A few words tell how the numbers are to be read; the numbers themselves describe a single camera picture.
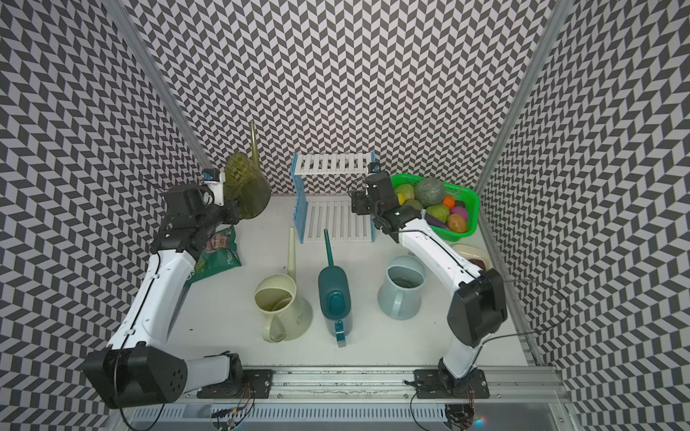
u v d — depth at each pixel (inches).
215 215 25.2
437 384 26.2
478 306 17.6
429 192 40.1
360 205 29.1
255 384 28.5
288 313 30.3
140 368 14.8
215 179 25.3
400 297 27.4
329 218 42.7
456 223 38.7
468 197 41.8
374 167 27.7
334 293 29.1
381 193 23.7
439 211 40.0
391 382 29.7
